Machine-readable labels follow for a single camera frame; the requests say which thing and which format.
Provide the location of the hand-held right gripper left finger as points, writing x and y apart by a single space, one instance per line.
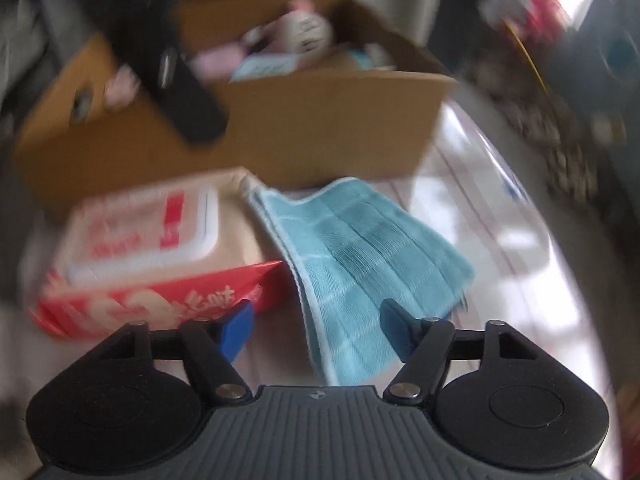
237 330

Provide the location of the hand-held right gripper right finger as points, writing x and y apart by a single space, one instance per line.
397 332

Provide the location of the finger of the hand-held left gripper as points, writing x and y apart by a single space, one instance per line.
192 110

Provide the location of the pink pig plush toy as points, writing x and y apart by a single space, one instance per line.
220 60

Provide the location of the light blue quilted cloth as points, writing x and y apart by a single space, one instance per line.
360 260

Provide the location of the pink wet wipes pack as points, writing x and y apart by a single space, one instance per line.
140 240

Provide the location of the brown cardboard box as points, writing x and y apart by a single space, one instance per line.
325 125

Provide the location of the pink checked tablecloth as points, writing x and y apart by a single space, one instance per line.
500 260

